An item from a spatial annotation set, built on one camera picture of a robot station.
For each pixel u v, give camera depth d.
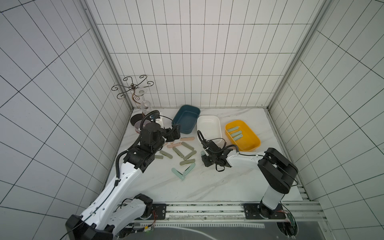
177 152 0.95
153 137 0.51
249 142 0.99
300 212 0.74
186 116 1.16
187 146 0.98
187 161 0.90
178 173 0.85
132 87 0.88
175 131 0.64
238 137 1.00
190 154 0.93
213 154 0.71
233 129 1.04
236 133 1.02
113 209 0.41
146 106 0.92
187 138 1.02
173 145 0.98
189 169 0.87
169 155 0.94
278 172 0.47
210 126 1.04
